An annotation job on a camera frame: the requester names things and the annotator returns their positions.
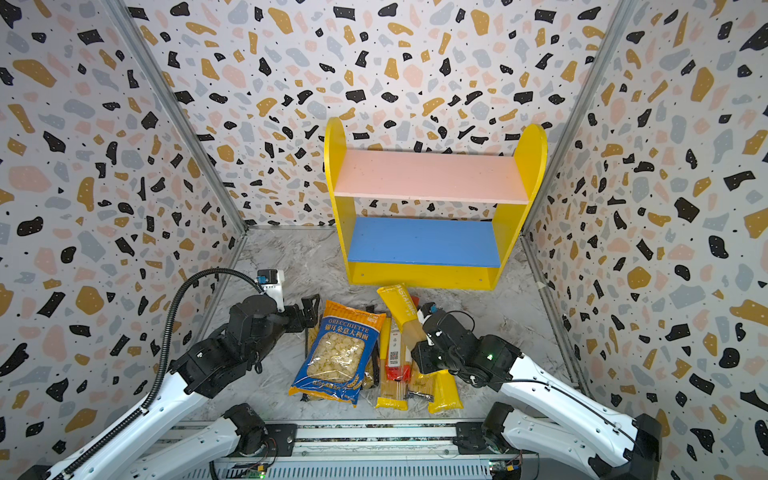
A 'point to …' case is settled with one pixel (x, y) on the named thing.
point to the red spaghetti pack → (398, 358)
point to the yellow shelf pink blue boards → (430, 219)
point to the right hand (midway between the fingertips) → (410, 349)
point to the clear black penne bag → (370, 381)
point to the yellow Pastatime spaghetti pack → (402, 312)
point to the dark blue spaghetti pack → (421, 384)
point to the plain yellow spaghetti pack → (446, 395)
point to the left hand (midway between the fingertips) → (303, 294)
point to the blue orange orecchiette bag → (339, 358)
